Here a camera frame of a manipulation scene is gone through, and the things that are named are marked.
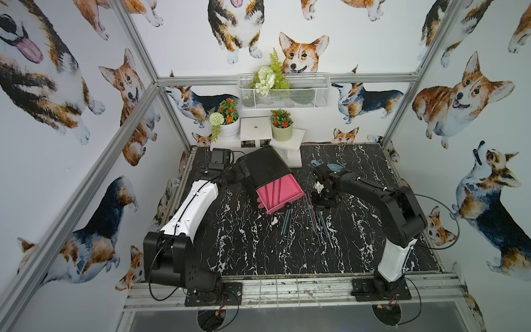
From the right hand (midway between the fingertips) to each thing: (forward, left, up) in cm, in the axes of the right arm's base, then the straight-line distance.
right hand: (313, 207), depth 90 cm
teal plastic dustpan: (+28, -15, -7) cm, 32 cm away
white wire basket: (+41, +1, +31) cm, 52 cm away
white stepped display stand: (+31, +25, +17) cm, 43 cm away
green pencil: (-4, +11, -5) cm, 13 cm away
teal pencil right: (-8, -6, -6) cm, 11 cm away
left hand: (+10, +30, +15) cm, 35 cm away
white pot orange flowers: (+31, +39, +22) cm, 54 cm away
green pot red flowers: (+31, +13, +21) cm, 40 cm away
